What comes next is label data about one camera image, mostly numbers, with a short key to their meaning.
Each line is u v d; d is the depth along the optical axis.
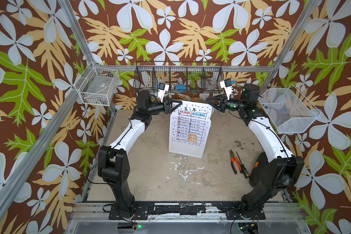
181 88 0.95
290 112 0.81
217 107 0.68
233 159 0.93
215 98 0.67
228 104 0.65
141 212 0.74
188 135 0.84
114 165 0.47
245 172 0.86
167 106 0.68
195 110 0.75
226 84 0.63
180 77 0.99
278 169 0.44
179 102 0.72
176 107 0.72
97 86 0.86
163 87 0.68
